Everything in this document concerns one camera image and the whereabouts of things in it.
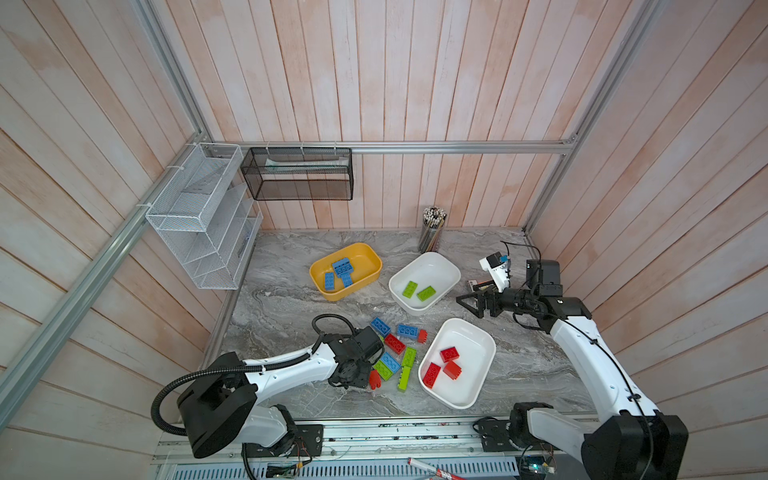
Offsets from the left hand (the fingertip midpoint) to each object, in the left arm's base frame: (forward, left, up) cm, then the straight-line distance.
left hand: (354, 383), depth 82 cm
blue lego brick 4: (+6, -10, -1) cm, 12 cm away
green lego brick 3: (+4, -8, -1) cm, 9 cm away
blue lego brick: (+34, +10, +1) cm, 35 cm away
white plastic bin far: (+34, -22, -1) cm, 40 cm away
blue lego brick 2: (+17, -7, 0) cm, 19 cm away
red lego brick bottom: (+1, -6, +1) cm, 6 cm away
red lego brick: (+11, -11, +1) cm, 16 cm away
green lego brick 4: (+8, -16, -1) cm, 18 cm away
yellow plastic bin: (+42, -2, 0) cm, 42 cm away
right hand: (+18, -31, +19) cm, 40 cm away
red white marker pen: (-20, -21, +1) cm, 29 cm away
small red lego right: (+13, -20, +1) cm, 24 cm away
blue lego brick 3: (+16, -16, 0) cm, 22 cm away
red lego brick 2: (+3, -28, +1) cm, 28 cm away
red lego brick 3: (+2, -22, 0) cm, 22 cm away
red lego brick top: (+8, -28, +1) cm, 29 cm away
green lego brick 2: (+30, -23, 0) cm, 38 cm away
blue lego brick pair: (+40, +6, 0) cm, 40 cm away
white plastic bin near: (+5, -29, +1) cm, 30 cm away
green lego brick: (+31, -18, 0) cm, 36 cm away
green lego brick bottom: (+1, -14, +1) cm, 14 cm away
